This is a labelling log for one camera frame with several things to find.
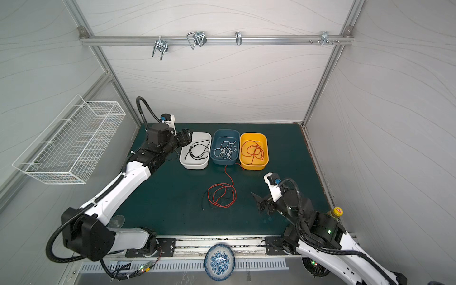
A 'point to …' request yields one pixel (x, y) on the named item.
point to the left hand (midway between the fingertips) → (189, 129)
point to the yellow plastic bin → (262, 139)
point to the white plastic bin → (191, 163)
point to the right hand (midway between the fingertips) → (265, 182)
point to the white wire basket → (72, 146)
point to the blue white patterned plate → (219, 262)
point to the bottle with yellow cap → (337, 211)
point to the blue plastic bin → (222, 135)
